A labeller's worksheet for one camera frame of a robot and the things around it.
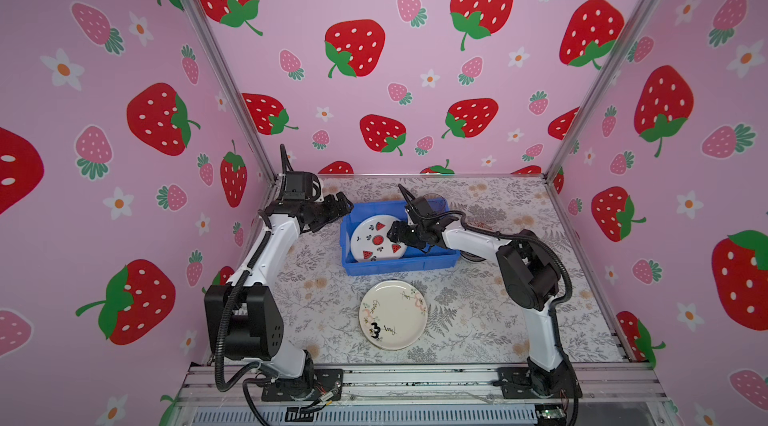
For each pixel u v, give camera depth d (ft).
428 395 2.40
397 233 2.90
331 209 2.50
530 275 1.76
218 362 1.20
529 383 2.22
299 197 2.17
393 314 2.75
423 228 2.52
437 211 3.19
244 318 1.42
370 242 3.28
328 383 2.46
